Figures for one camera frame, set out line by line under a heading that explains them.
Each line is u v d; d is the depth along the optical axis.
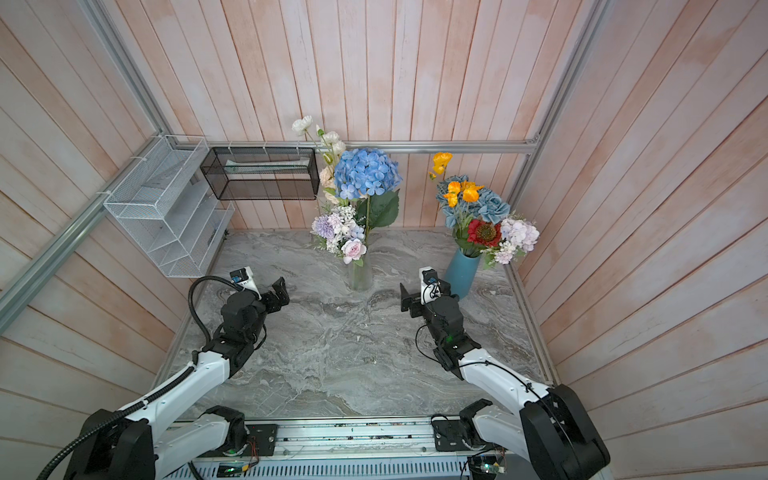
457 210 0.78
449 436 0.73
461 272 0.91
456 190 0.68
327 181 0.83
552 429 0.41
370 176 0.68
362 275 0.98
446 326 0.60
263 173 1.04
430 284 0.70
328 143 0.80
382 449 0.73
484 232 0.76
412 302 0.73
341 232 0.77
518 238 0.75
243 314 0.63
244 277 0.71
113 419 0.41
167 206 0.75
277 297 0.76
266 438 0.73
